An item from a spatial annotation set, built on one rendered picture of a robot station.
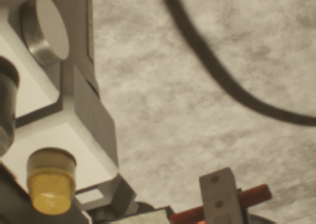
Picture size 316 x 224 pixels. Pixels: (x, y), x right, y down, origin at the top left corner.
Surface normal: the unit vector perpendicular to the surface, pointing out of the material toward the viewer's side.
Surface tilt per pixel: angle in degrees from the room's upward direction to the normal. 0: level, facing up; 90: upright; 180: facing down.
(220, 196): 90
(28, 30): 45
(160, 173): 0
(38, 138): 0
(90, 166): 0
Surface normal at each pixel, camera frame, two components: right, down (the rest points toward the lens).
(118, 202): 0.84, 0.07
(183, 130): 0.11, 0.73
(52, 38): 0.92, -0.33
